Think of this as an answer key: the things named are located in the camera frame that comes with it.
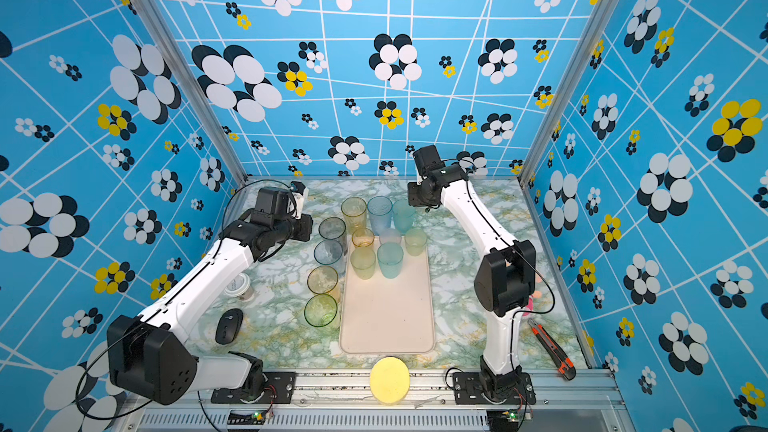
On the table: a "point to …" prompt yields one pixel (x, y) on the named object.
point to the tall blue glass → (380, 209)
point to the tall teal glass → (390, 257)
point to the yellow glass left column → (324, 280)
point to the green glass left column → (320, 310)
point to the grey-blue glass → (330, 253)
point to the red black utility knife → (559, 357)
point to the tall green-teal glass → (403, 214)
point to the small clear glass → (390, 235)
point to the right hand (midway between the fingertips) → (420, 197)
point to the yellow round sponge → (390, 380)
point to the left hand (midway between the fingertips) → (312, 219)
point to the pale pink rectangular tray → (382, 315)
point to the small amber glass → (363, 237)
